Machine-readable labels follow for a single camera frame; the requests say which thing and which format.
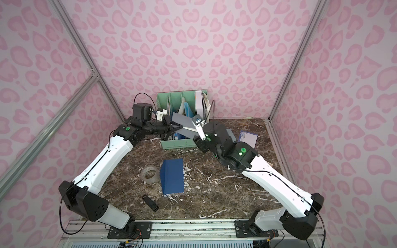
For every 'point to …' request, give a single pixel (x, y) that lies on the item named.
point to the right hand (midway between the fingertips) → (200, 132)
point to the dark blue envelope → (172, 175)
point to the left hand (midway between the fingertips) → (183, 124)
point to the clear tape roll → (150, 174)
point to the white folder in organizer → (199, 105)
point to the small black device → (150, 202)
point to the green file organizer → (195, 102)
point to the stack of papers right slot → (207, 107)
